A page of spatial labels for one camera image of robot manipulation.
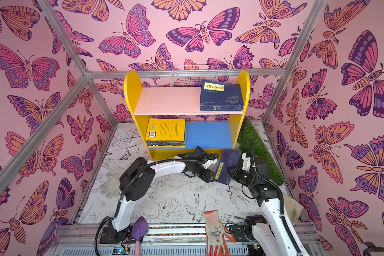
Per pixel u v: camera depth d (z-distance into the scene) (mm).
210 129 968
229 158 797
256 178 575
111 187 889
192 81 956
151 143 853
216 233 730
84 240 733
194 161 756
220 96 687
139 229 742
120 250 726
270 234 568
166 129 876
